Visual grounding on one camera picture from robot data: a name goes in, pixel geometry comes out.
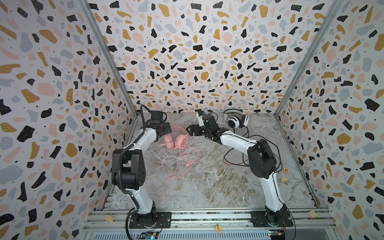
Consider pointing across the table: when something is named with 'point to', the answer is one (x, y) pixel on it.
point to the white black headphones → (236, 122)
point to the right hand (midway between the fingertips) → (189, 125)
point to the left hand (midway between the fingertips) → (165, 126)
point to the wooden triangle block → (284, 179)
